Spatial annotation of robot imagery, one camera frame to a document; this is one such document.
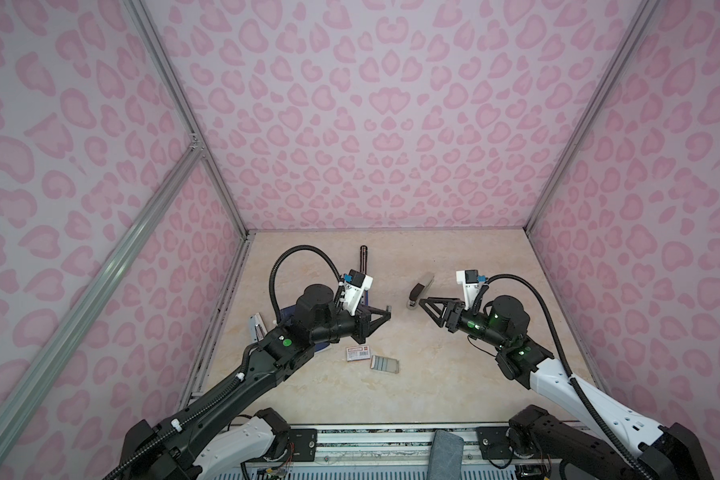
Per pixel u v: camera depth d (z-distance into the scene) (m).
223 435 0.55
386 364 0.86
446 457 0.69
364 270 1.06
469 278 0.67
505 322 0.57
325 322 0.57
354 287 0.62
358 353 0.88
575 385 0.50
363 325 0.60
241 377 0.46
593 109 0.86
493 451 0.72
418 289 0.97
